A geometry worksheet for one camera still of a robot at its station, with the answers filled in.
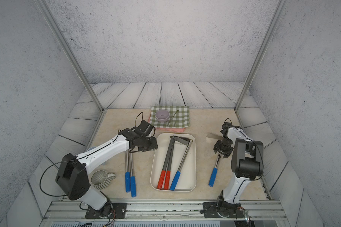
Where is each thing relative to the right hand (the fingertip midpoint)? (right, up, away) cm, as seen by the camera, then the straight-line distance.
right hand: (220, 152), depth 92 cm
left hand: (-39, +5, -8) cm, 40 cm away
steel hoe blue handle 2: (-2, +9, +11) cm, 15 cm away
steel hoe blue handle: (-27, -10, -9) cm, 30 cm away
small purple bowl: (-39, +24, +21) cm, 51 cm away
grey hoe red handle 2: (-37, -14, -11) cm, 41 cm away
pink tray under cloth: (-36, +14, +16) cm, 42 cm away
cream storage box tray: (-22, -14, -9) cm, 28 cm away
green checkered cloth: (-26, +23, +23) cm, 41 cm away
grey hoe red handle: (-24, +7, +3) cm, 25 cm away
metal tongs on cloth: (-29, +19, +18) cm, 39 cm away
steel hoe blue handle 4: (-53, -14, -9) cm, 56 cm away
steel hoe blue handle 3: (-57, -11, -7) cm, 59 cm away
